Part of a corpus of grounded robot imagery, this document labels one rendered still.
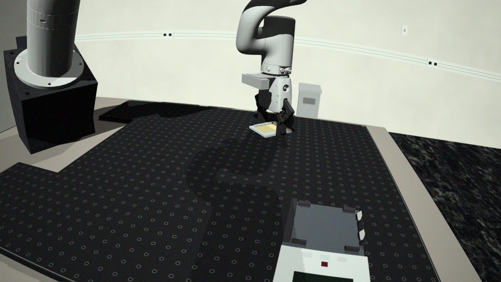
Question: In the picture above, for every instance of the white cassette with yellow panel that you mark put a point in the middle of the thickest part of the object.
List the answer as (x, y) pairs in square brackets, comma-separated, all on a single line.
[(267, 130)]

